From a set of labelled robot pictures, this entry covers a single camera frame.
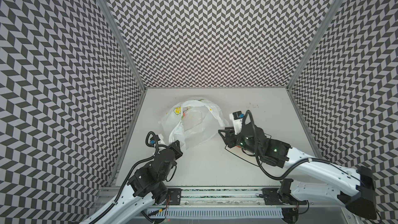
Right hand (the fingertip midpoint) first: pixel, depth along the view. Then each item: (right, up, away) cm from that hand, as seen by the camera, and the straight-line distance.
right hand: (222, 135), depth 71 cm
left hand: (-20, -5, +4) cm, 21 cm away
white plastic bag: (-17, +3, +27) cm, 31 cm away
